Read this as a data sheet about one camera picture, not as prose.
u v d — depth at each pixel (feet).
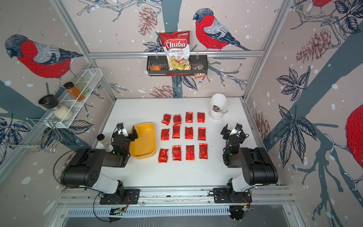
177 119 3.47
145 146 3.04
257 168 1.46
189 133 3.19
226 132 2.67
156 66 3.03
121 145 2.30
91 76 3.03
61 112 2.15
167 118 3.46
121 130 2.54
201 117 3.51
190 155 2.88
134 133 2.81
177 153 2.88
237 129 2.48
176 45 2.67
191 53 2.86
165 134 3.22
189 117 3.51
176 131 3.23
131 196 2.41
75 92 2.30
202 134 3.21
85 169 1.48
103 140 2.86
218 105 3.58
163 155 2.86
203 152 2.94
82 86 2.53
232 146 2.23
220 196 2.39
